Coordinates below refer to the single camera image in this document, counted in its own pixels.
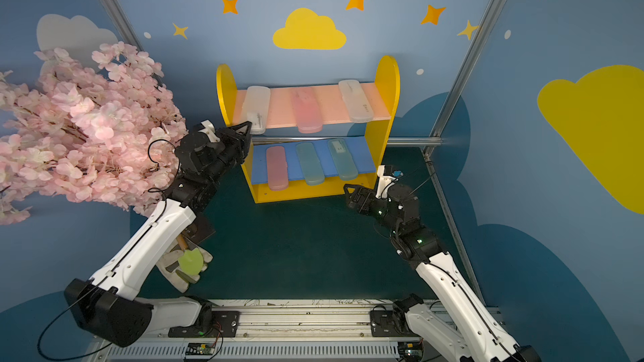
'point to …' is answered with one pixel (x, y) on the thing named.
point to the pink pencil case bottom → (277, 168)
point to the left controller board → (199, 349)
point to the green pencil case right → (343, 159)
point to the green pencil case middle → (311, 166)
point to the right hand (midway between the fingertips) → (358, 186)
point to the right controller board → (412, 351)
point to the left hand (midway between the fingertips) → (251, 119)
